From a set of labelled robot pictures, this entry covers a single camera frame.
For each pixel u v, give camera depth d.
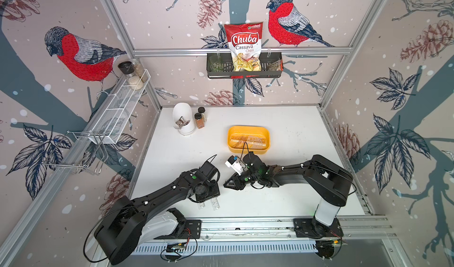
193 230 0.73
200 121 1.05
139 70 0.86
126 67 0.77
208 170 0.67
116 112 0.76
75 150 0.58
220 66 0.93
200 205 0.80
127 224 0.40
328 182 0.47
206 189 0.70
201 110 1.07
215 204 0.81
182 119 1.07
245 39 0.81
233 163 0.78
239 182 0.74
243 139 1.03
